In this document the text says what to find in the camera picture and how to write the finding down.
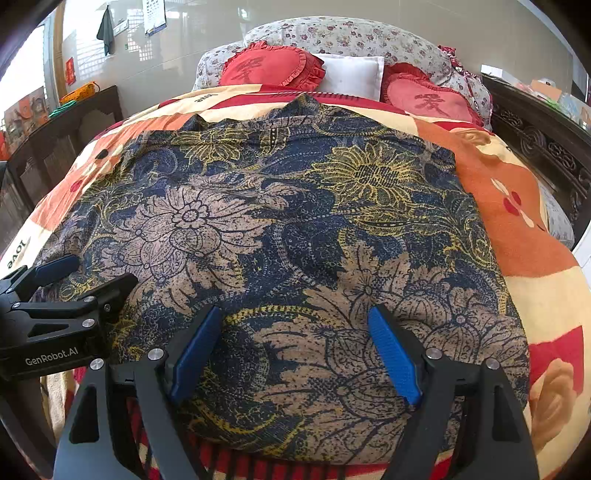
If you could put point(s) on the white flat box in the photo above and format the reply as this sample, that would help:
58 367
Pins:
494 71

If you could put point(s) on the red wall paper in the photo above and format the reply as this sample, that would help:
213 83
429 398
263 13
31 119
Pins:
69 71

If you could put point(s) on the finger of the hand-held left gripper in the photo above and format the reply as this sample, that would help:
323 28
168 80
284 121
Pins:
55 268
115 290

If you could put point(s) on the white pillow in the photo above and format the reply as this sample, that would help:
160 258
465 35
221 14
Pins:
353 76

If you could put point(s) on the colourful printed box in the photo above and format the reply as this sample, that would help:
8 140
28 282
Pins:
25 113

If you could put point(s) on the orange red printed blanket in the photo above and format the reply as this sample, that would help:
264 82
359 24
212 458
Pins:
508 207

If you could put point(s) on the orange card box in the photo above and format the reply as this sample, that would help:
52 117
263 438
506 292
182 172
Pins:
545 89

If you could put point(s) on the floral bed sheet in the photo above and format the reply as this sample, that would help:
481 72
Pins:
556 217

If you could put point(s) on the dark wooden side cabinet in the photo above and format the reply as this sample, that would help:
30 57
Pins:
51 152

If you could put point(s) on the dark carved wooden cabinet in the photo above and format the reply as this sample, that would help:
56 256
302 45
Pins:
545 143

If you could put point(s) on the red heart-shaped pillow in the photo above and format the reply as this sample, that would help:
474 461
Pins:
429 101
263 67

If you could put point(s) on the orange bag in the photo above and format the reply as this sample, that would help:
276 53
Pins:
78 92

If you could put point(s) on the dark hanging cloth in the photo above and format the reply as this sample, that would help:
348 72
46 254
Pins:
106 32

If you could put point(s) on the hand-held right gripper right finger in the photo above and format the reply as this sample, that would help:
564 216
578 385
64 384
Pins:
397 355

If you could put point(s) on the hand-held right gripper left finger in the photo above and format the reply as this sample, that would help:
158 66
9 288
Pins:
194 355

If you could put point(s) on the green bundle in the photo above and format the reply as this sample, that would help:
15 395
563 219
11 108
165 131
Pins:
62 110

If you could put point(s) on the navy floral patterned shirt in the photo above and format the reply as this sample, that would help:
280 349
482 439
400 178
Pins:
277 207

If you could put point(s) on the wall chart poster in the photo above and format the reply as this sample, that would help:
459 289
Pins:
154 21

